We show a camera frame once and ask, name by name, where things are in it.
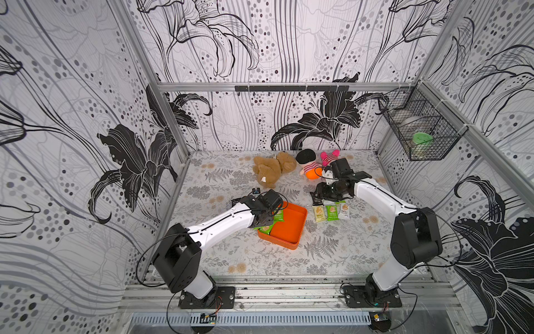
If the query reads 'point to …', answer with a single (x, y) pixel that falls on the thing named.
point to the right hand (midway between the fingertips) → (320, 192)
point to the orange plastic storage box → (288, 234)
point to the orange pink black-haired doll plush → (306, 158)
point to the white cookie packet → (343, 211)
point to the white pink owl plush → (327, 158)
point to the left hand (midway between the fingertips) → (262, 223)
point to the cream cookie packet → (320, 213)
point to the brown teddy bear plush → (269, 170)
